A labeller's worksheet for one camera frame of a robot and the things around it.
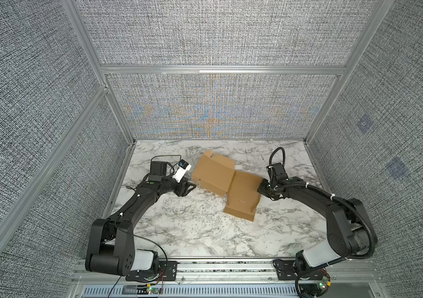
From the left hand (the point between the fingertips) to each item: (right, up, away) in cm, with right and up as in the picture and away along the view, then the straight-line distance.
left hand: (192, 180), depth 85 cm
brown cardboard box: (+12, +1, +14) cm, 19 cm away
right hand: (+33, -3, +7) cm, 33 cm away
